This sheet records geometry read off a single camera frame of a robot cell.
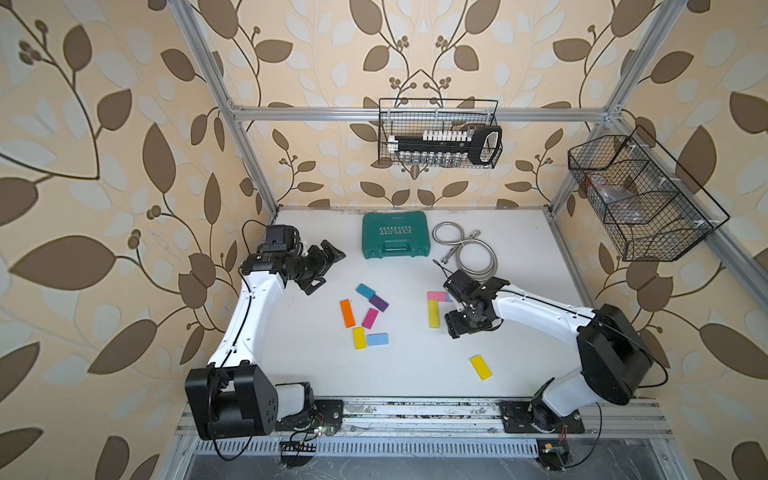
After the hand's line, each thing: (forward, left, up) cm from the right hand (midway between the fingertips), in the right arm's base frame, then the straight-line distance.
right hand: (460, 328), depth 86 cm
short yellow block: (-10, -5, -3) cm, 12 cm away
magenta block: (+5, +27, -2) cm, 27 cm away
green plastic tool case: (+36, +18, +2) cm, 40 cm away
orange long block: (+7, +34, -2) cm, 35 cm away
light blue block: (-1, +25, -3) cm, 25 cm away
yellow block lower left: (-1, +30, -3) cm, 30 cm away
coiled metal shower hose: (+28, -10, -3) cm, 30 cm away
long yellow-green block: (+6, +7, -3) cm, 10 cm away
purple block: (+10, +24, -2) cm, 26 cm away
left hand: (+12, +36, +19) cm, 42 cm away
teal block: (+15, +29, -3) cm, 33 cm away
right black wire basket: (+16, -45, +31) cm, 57 cm away
